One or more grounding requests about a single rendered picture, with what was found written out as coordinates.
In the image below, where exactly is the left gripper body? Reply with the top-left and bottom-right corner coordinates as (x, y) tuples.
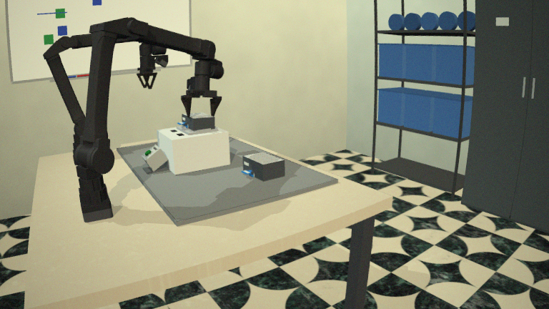
(137, 55), (156, 74)

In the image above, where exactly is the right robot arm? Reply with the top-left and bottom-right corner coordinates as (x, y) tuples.
(74, 17), (224, 213)

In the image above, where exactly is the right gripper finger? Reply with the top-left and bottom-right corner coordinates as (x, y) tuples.
(181, 97), (192, 117)
(210, 98), (222, 117)

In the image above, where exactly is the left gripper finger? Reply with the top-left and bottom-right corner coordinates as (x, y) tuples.
(137, 73), (149, 88)
(142, 72), (157, 89)

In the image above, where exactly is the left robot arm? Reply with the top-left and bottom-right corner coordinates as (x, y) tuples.
(43, 34), (169, 153)

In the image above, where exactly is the white box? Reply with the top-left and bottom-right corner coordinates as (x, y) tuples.
(142, 126), (230, 175)

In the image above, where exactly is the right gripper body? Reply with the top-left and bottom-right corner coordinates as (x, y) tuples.
(181, 75), (222, 98)

